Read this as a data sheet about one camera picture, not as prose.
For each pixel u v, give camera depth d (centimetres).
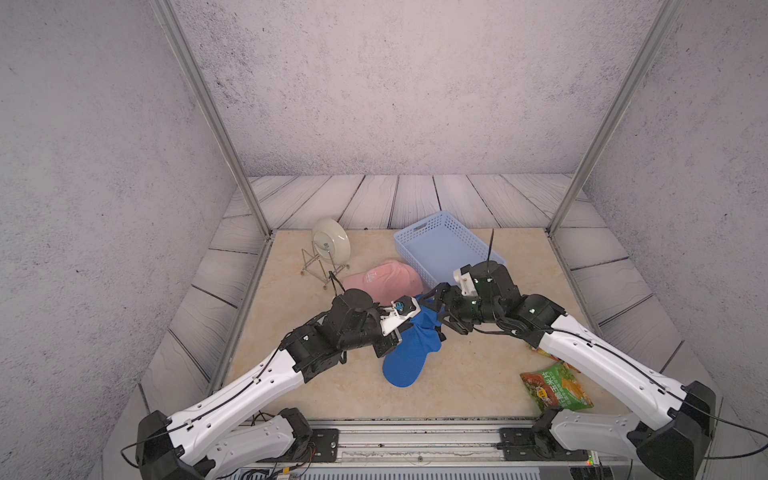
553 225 121
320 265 110
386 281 96
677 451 37
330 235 99
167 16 70
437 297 65
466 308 63
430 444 74
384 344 61
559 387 79
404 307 57
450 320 65
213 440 42
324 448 73
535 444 65
